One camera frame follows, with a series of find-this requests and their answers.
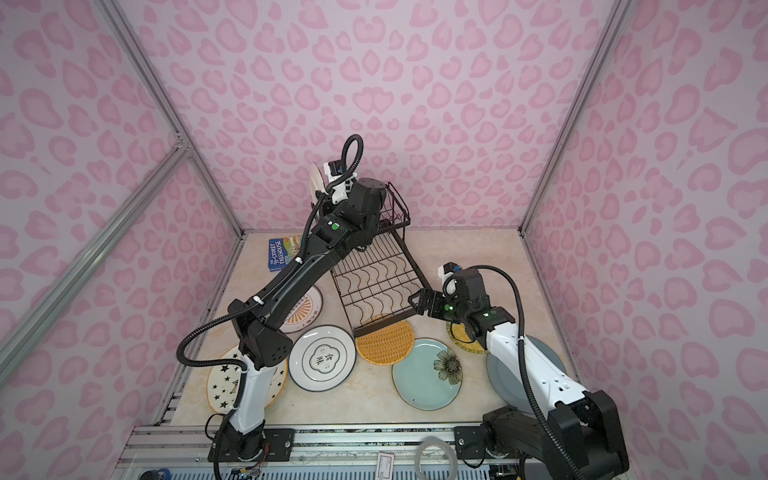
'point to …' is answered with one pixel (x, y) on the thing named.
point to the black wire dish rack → (377, 281)
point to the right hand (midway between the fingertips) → (421, 300)
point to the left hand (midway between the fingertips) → (323, 190)
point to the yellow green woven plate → (460, 333)
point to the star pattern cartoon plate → (223, 382)
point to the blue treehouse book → (281, 251)
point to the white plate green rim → (323, 358)
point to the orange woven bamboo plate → (389, 345)
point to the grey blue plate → (509, 385)
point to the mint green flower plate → (430, 377)
